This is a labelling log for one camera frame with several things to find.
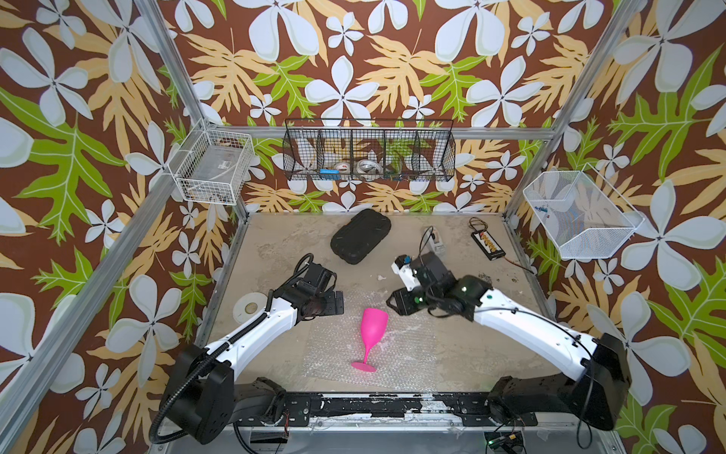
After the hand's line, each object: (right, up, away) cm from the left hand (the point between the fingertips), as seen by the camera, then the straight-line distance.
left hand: (331, 300), depth 86 cm
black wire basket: (+12, +51, +12) cm, 53 cm away
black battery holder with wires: (+60, +17, +24) cm, 67 cm away
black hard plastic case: (+7, +19, +21) cm, 29 cm away
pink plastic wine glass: (+13, -7, -2) cm, 15 cm away
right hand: (+17, +2, -9) cm, 19 cm away
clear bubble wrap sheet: (+23, -17, -3) cm, 29 cm away
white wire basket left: (-37, +42, 0) cm, 56 cm away
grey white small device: (+37, +19, +21) cm, 46 cm away
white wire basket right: (+76, +25, -5) cm, 80 cm away
